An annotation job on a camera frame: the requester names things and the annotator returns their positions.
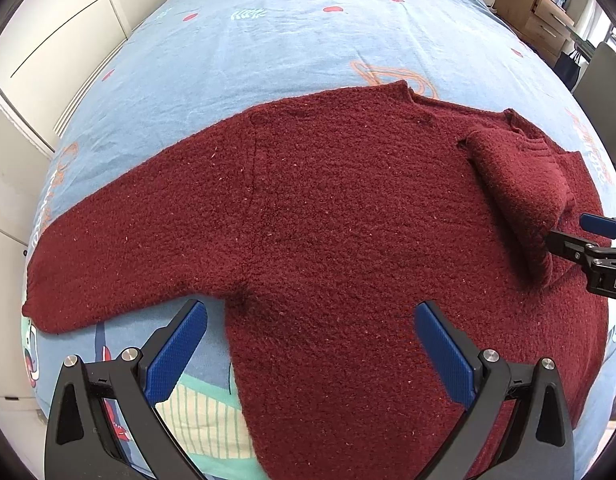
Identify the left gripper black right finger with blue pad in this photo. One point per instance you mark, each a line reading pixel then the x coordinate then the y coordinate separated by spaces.
pixel 538 440

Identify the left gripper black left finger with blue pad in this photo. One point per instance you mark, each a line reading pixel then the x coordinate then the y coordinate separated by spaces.
pixel 81 442

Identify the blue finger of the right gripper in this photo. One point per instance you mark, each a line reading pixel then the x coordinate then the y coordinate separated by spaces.
pixel 599 225

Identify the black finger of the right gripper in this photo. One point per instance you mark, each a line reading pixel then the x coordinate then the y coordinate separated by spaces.
pixel 569 247

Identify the dark red knit sweater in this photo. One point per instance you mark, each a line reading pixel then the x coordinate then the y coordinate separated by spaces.
pixel 321 222

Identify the grey chair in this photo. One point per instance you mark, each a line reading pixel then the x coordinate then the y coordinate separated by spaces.
pixel 596 94

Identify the cardboard box stack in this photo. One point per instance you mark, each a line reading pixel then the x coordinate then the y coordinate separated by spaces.
pixel 541 24

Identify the light blue cartoon bed sheet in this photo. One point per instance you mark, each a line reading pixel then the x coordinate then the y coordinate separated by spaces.
pixel 205 61

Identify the white wardrobe cabinet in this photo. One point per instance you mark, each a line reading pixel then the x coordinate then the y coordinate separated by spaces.
pixel 53 53

